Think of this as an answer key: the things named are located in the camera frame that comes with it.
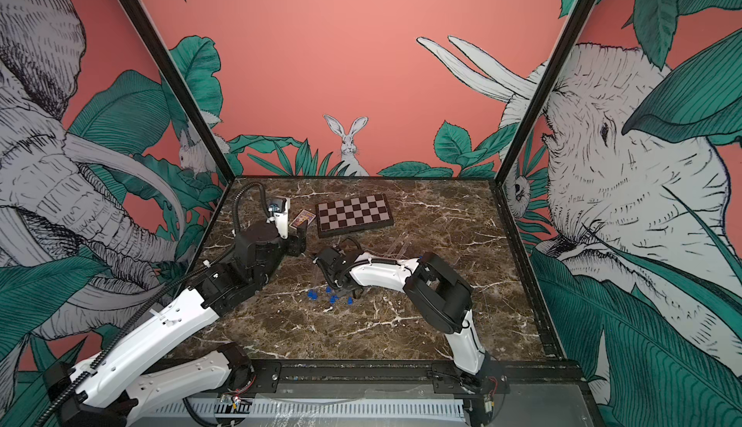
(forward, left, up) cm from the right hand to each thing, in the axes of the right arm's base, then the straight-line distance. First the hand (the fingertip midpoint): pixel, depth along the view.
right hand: (344, 280), depth 91 cm
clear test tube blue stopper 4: (-6, -2, -1) cm, 7 cm away
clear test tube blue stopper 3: (-6, +3, -2) cm, 7 cm away
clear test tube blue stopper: (-4, +10, -2) cm, 11 cm away
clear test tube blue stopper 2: (-3, +5, -1) cm, 6 cm away
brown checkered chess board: (+26, -1, +1) cm, 26 cm away
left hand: (+4, +10, +28) cm, 30 cm away
